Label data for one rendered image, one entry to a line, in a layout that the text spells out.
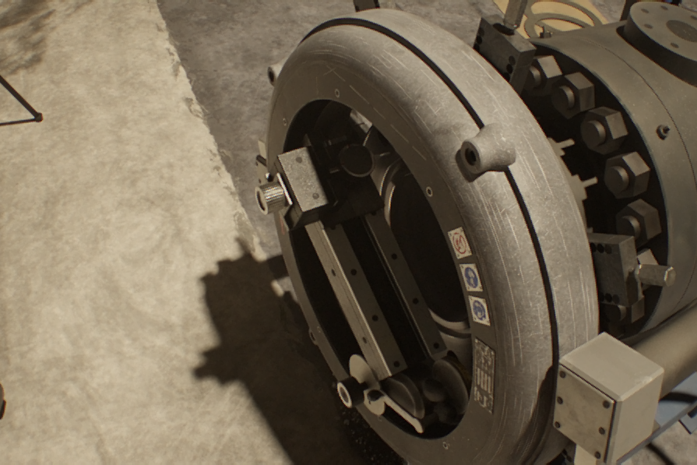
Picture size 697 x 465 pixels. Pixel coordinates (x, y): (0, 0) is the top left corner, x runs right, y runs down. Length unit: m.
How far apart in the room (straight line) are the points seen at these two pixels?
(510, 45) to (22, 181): 1.69
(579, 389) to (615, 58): 0.57
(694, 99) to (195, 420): 1.21
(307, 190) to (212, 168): 1.13
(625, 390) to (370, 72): 0.48
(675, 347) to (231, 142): 1.66
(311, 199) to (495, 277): 0.35
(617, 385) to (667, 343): 0.12
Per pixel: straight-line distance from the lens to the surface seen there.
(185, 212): 2.01
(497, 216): 0.76
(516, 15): 0.84
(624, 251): 0.80
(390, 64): 0.85
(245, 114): 2.34
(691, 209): 1.11
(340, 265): 1.07
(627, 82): 1.11
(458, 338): 1.15
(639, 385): 0.77
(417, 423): 1.06
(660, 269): 0.78
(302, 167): 1.03
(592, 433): 0.80
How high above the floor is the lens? 1.41
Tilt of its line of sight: 46 degrees down
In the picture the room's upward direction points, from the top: 7 degrees clockwise
